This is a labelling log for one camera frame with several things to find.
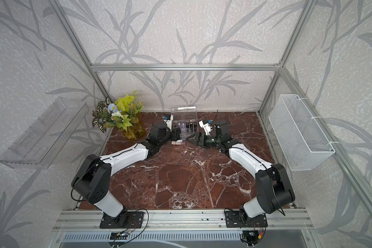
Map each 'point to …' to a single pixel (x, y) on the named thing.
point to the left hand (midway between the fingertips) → (179, 128)
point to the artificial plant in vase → (124, 113)
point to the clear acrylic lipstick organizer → (185, 118)
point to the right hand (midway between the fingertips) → (190, 140)
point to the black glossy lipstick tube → (187, 125)
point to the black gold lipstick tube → (195, 125)
